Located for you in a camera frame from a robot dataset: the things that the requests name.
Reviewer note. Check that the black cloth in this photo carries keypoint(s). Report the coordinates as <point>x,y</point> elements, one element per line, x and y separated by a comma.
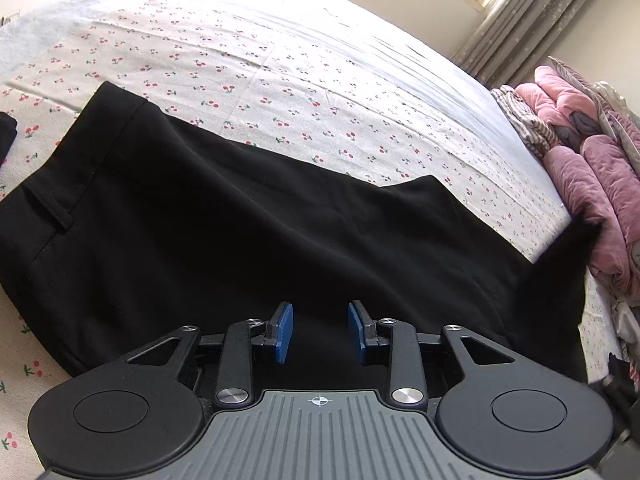
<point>6,140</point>
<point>622,385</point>

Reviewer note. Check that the grey patterned curtain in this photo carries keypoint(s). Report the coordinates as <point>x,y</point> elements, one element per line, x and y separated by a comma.
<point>525,20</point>

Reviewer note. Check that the light blue bedsheet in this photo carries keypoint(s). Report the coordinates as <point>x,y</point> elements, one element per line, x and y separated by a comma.
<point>60,15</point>

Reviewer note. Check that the pink folded quilt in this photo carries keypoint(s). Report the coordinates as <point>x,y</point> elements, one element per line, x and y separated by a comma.
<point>545,100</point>

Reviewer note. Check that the striped folded blanket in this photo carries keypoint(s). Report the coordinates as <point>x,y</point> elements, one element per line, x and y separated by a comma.
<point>525,125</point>

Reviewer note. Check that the black pants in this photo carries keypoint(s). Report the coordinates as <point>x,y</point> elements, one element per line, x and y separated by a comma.
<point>200,210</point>

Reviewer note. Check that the wall outlet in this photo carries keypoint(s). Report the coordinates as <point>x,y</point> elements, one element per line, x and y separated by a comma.
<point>9,18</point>

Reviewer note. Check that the cherry print bedsheet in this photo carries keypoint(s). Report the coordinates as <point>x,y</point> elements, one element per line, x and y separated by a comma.
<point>300,90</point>

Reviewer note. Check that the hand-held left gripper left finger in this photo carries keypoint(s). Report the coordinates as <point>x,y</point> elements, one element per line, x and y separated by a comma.
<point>282,332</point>

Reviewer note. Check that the pile of white clothes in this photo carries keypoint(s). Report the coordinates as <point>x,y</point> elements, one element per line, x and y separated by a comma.
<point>627,325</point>

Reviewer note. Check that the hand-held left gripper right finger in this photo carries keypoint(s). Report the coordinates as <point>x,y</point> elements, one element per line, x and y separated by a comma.
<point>356,332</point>

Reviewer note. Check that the mauve folded quilt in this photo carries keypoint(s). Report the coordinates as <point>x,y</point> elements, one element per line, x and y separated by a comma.
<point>595,185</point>

